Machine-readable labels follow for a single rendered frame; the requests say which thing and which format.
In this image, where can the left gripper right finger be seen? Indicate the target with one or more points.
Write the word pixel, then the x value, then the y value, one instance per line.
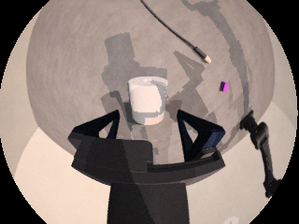
pixel 209 134

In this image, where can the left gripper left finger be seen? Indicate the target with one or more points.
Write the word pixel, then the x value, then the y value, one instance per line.
pixel 93 127

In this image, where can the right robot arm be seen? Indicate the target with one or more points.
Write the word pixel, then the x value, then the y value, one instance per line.
pixel 261 137

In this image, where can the cable plug with cream tip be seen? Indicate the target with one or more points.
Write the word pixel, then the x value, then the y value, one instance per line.
pixel 201 53

